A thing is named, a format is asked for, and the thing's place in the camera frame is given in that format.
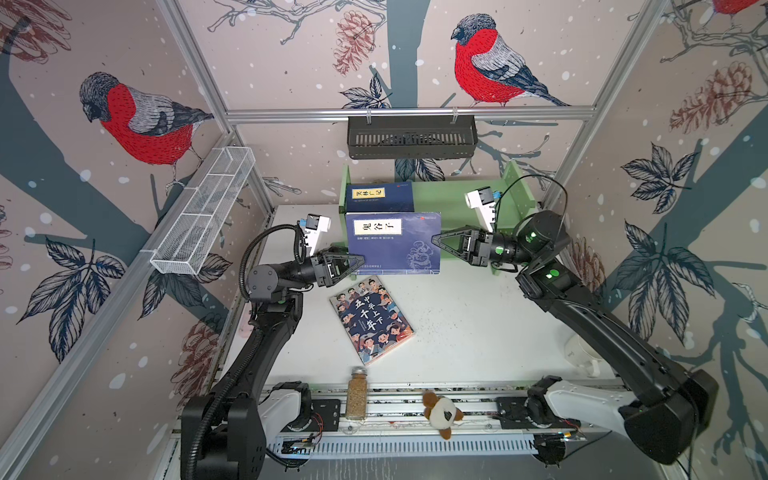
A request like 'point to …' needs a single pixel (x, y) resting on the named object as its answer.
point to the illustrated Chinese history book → (372, 318)
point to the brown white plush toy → (441, 413)
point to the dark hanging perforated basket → (411, 137)
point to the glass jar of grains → (357, 395)
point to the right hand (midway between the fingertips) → (429, 249)
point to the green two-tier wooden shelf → (514, 198)
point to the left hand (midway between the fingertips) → (361, 267)
